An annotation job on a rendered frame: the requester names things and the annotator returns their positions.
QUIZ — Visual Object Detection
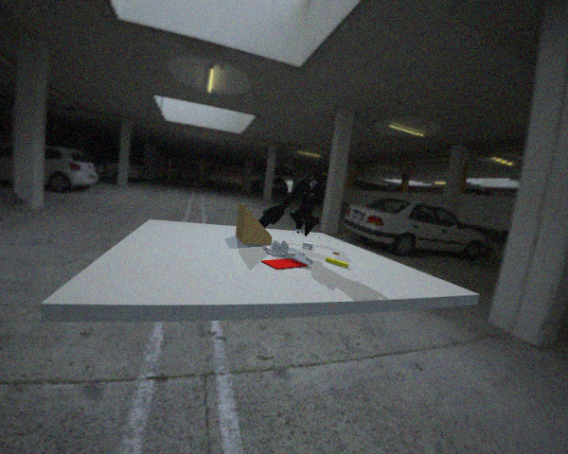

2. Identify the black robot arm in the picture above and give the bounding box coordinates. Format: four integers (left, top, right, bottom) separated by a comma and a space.
258, 176, 326, 228

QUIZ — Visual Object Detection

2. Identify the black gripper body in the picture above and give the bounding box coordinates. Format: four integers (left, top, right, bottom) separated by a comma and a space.
295, 203, 319, 224

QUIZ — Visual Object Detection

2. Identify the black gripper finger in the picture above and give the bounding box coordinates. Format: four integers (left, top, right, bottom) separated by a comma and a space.
304, 222, 316, 236
293, 218, 305, 230

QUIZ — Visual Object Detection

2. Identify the yellow bar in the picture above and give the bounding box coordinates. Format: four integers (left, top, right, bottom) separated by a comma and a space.
326, 257, 348, 268

